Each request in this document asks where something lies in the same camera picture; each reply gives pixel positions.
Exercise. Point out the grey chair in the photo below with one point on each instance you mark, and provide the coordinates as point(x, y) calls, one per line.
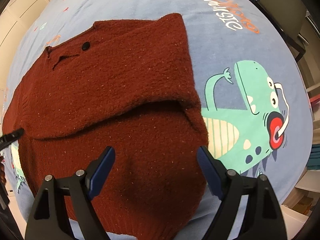
point(287, 17)

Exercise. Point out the dark red knit sweater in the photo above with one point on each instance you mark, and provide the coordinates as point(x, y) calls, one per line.
point(127, 84)

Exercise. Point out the blue dinosaur print bedsheet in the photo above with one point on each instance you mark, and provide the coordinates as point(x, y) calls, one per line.
point(253, 100)

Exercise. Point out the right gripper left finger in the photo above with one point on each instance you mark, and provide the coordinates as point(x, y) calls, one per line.
point(56, 199)

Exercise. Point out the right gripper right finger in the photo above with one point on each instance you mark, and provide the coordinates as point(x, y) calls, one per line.
point(263, 218)

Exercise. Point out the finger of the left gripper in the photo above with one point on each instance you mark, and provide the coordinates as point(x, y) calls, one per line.
point(8, 139)

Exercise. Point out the cream wardrobe doors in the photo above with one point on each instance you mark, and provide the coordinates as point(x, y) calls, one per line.
point(16, 19)

